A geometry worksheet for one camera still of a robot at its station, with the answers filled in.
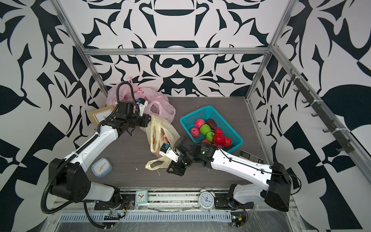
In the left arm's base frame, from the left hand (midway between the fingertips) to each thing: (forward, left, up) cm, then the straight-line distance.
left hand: (149, 115), depth 84 cm
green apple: (-2, -33, -14) cm, 36 cm away
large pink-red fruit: (+4, -30, -15) cm, 34 cm away
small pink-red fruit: (-4, -26, -15) cm, 30 cm away
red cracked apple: (-9, -33, -17) cm, 38 cm away
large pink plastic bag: (+31, +24, -11) cm, 41 cm away
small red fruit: (-12, -46, -14) cm, 49 cm away
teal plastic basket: (+5, -22, -15) cm, 27 cm away
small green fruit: (-6, -36, -15) cm, 39 cm away
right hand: (-28, -11, -4) cm, 31 cm away
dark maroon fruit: (+4, -39, -15) cm, 42 cm away
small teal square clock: (-38, +3, -19) cm, 43 cm away
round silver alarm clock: (-41, -29, -16) cm, 53 cm away
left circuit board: (-46, +15, -17) cm, 51 cm away
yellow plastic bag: (-11, -7, 0) cm, 13 cm away
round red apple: (-3, -42, -15) cm, 44 cm away
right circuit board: (-49, -44, -21) cm, 69 cm away
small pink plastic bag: (+4, -5, +4) cm, 8 cm away
